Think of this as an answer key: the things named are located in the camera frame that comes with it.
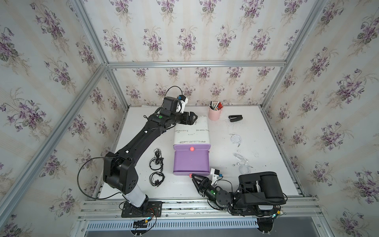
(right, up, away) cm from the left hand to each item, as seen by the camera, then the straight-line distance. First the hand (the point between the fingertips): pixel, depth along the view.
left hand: (192, 118), depth 81 cm
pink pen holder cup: (+17, +3, +26) cm, 31 cm away
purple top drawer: (0, -15, -7) cm, 16 cm away
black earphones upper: (-22, -27, +7) cm, 36 cm away
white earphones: (+31, -14, +19) cm, 39 cm away
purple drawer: (+2, -25, 0) cm, 25 cm away
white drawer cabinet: (+3, -8, -4) cm, 9 cm away
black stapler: (+34, +1, +29) cm, 45 cm away
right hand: (0, -31, -8) cm, 32 cm away
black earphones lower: (-20, -36, 0) cm, 41 cm away
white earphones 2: (+31, -30, +5) cm, 44 cm away
